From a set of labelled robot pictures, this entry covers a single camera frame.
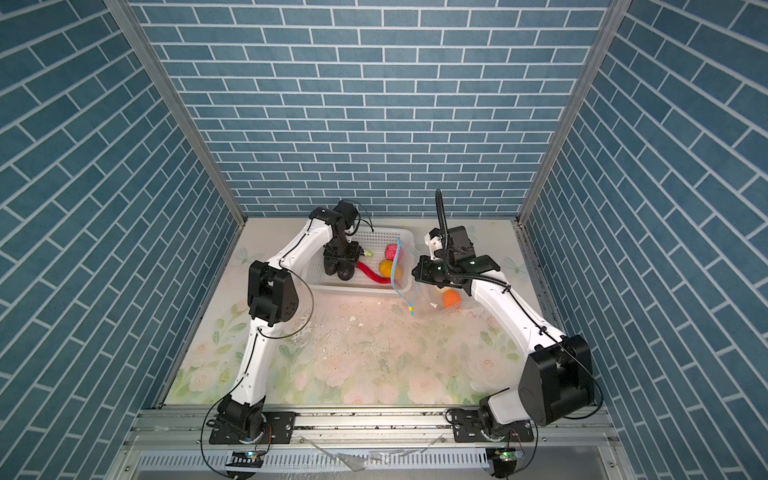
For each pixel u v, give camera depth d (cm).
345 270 98
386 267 99
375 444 72
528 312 48
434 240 76
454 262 63
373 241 91
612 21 72
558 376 42
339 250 87
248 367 64
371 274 102
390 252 104
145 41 75
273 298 62
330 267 101
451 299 93
